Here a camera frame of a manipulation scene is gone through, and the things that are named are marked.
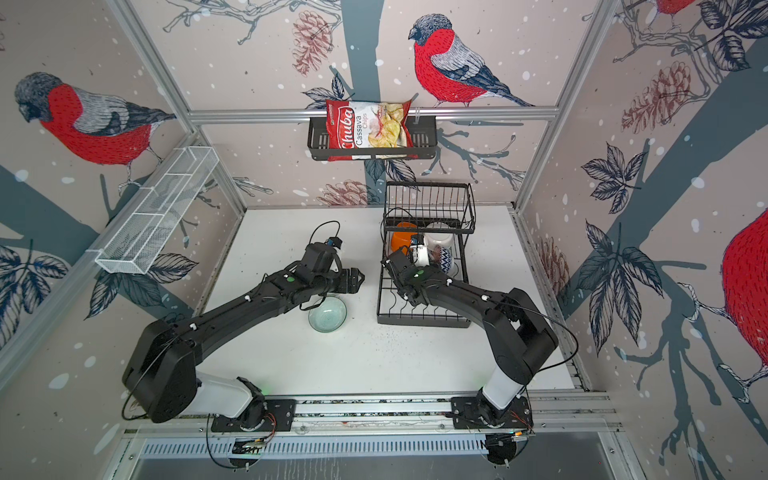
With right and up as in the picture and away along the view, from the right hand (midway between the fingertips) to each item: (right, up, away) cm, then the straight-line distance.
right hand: (429, 268), depth 88 cm
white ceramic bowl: (+6, +9, +13) cm, 17 cm away
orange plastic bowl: (-8, +9, +12) cm, 17 cm away
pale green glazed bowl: (-31, -15, +2) cm, 34 cm away
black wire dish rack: (+3, +15, +22) cm, 27 cm away
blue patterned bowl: (+5, +3, +4) cm, 7 cm away
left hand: (-22, -2, -5) cm, 23 cm away
